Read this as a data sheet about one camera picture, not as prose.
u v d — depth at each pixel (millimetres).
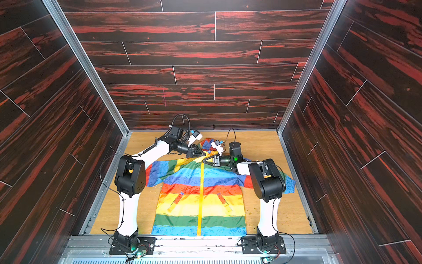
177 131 810
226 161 842
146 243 738
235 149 786
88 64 842
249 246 732
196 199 867
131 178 565
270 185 534
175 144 782
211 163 875
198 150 846
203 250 736
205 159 885
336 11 674
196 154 847
